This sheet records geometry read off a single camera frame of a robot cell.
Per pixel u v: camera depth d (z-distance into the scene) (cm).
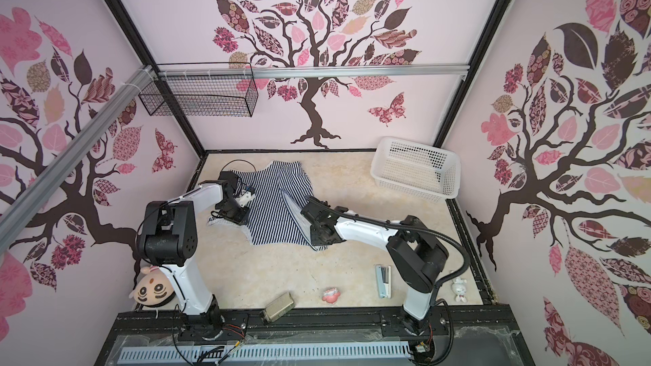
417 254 46
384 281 80
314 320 76
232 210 84
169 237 51
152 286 73
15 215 50
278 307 75
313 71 93
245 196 92
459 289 77
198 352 70
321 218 68
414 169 114
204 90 95
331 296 76
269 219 97
